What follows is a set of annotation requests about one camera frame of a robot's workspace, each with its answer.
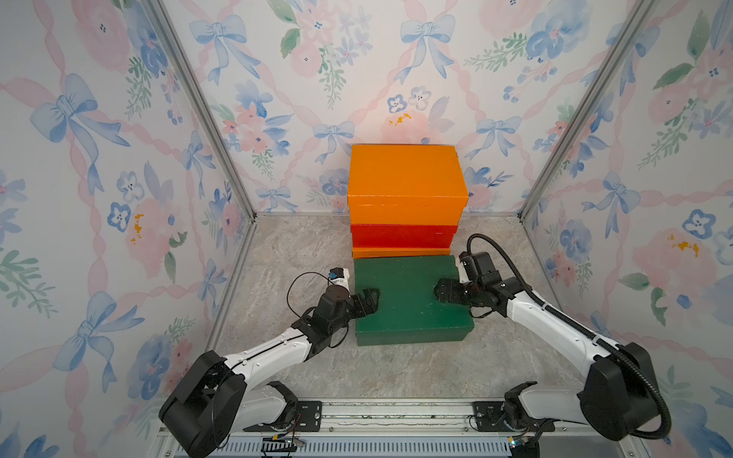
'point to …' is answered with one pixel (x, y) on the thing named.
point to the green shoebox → (409, 311)
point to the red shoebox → (403, 236)
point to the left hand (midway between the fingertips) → (372, 293)
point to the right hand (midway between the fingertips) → (449, 290)
